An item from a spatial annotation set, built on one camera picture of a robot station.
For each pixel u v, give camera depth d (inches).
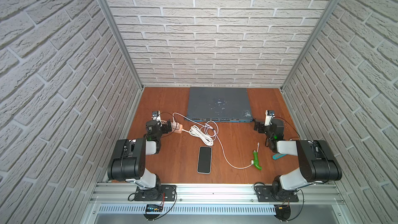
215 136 36.3
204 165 32.0
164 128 33.3
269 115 32.0
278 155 33.7
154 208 28.0
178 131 36.3
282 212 27.6
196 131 36.0
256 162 32.2
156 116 32.0
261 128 33.5
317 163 17.9
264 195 28.6
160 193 28.5
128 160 17.9
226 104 41.5
